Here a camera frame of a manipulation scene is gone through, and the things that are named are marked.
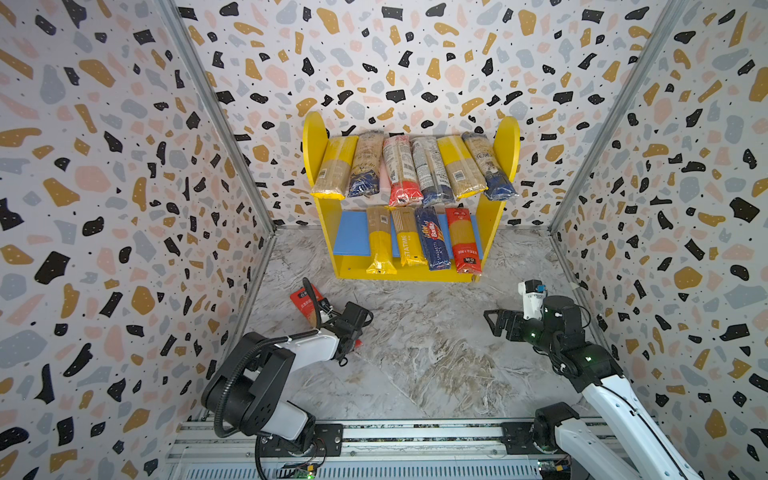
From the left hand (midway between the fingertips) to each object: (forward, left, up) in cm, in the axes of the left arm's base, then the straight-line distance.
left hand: (342, 326), depth 92 cm
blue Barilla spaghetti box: (+17, -29, +16) cm, 37 cm away
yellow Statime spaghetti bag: (+21, -21, +15) cm, 33 cm away
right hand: (-5, -42, +18) cm, 46 cm away
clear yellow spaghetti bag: (+21, -12, +16) cm, 29 cm away
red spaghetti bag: (+17, -38, +15) cm, 44 cm away
